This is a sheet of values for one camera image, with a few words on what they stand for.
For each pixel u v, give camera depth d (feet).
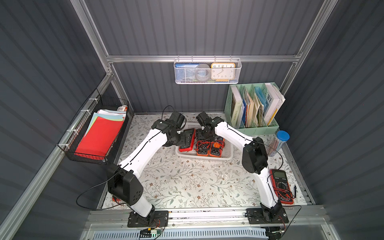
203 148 2.92
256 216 2.40
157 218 2.38
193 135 3.07
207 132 2.35
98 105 2.65
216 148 3.13
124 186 1.39
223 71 2.89
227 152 3.13
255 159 1.87
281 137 2.70
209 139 2.92
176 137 2.26
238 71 2.78
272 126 3.41
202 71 2.92
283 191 2.58
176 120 2.07
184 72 2.80
